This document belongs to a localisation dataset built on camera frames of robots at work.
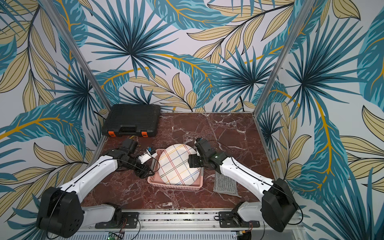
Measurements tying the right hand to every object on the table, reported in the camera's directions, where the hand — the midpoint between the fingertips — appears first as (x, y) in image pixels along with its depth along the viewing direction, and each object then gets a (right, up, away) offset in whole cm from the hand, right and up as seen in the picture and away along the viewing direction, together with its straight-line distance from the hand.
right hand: (193, 159), depth 82 cm
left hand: (-24, -6, -1) cm, 25 cm away
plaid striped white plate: (-12, -5, +5) cm, 14 cm away
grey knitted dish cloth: (+17, -15, +1) cm, 23 cm away
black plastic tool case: (-42, +22, +21) cm, 52 cm away
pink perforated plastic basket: (-21, -13, +3) cm, 25 cm away
